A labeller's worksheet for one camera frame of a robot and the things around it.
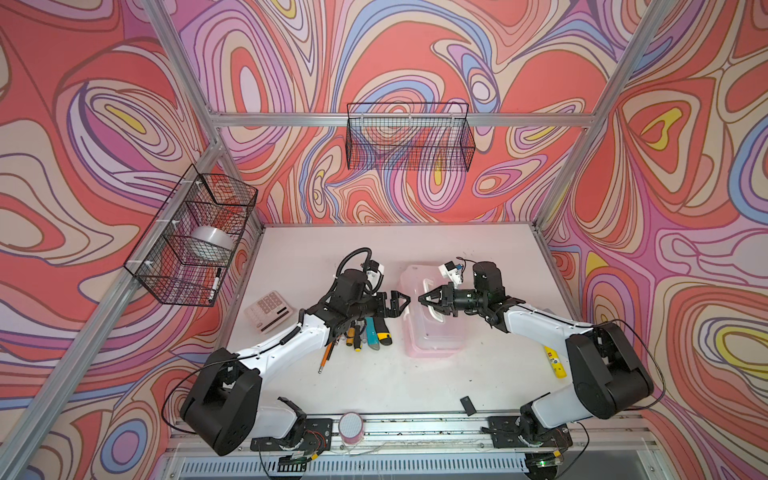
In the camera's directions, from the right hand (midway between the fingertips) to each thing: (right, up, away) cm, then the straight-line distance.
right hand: (423, 305), depth 81 cm
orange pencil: (-28, -16, +5) cm, 32 cm away
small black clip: (+12, -26, -3) cm, 29 cm away
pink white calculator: (-48, -4, +12) cm, 49 cm away
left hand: (-6, +2, 0) cm, 6 cm away
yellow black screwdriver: (-19, -11, +7) cm, 23 cm away
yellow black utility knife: (-11, -10, +8) cm, 17 cm away
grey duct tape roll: (-52, +17, -12) cm, 56 cm away
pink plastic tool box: (+1, -6, -4) cm, 7 cm away
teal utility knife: (-15, -11, +9) cm, 20 cm away
